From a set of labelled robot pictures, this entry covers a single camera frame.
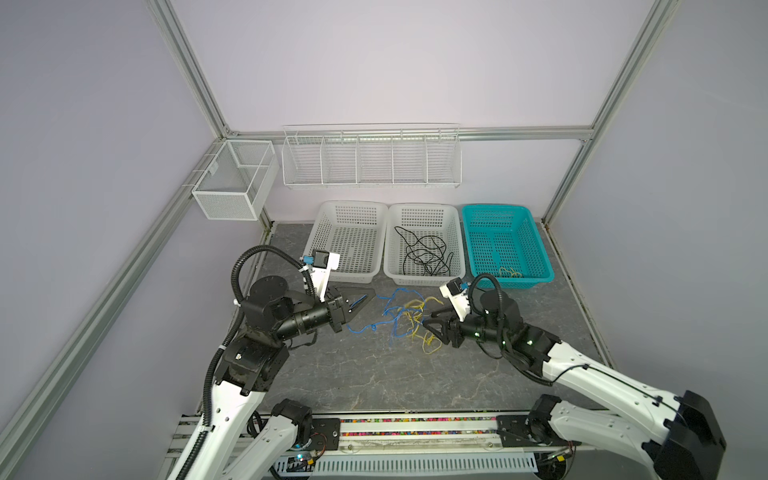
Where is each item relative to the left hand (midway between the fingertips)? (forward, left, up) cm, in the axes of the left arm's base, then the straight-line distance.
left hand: (372, 300), depth 58 cm
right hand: (+3, -13, -17) cm, 21 cm away
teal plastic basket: (+43, -49, -36) cm, 75 cm away
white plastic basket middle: (+51, -26, -31) cm, 66 cm away
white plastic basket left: (+50, +8, -35) cm, 61 cm away
